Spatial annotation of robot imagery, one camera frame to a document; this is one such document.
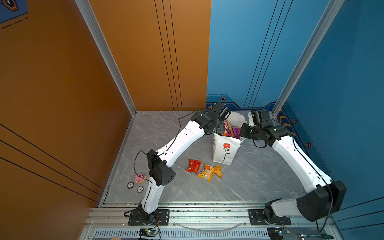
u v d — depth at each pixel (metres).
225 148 0.77
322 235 0.67
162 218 0.74
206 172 0.87
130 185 0.85
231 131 0.84
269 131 0.54
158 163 0.48
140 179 0.53
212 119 0.54
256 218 0.72
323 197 0.39
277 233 0.70
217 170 0.89
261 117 0.58
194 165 0.89
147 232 0.71
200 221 0.73
